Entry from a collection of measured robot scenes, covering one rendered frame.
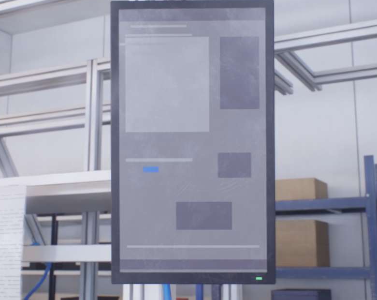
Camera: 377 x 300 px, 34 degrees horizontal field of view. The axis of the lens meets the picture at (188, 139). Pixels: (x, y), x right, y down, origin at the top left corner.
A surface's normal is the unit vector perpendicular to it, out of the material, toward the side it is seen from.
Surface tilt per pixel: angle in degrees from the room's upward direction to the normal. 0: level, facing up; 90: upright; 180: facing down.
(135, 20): 101
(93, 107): 90
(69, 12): 180
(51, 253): 90
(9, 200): 87
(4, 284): 92
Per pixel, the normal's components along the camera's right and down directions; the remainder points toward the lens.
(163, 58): -0.03, -0.01
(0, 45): 0.90, -0.09
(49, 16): 0.00, 0.98
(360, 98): -0.44, -0.18
